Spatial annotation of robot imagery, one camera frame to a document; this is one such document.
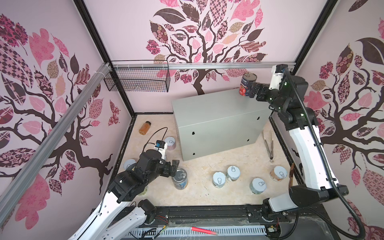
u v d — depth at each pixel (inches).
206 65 37.3
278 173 32.7
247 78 29.9
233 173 32.8
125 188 16.8
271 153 37.5
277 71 20.7
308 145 16.4
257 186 30.9
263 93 22.2
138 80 47.9
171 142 38.0
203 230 27.4
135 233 27.4
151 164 18.5
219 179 31.7
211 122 27.8
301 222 28.1
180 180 29.8
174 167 23.4
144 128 42.9
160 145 22.5
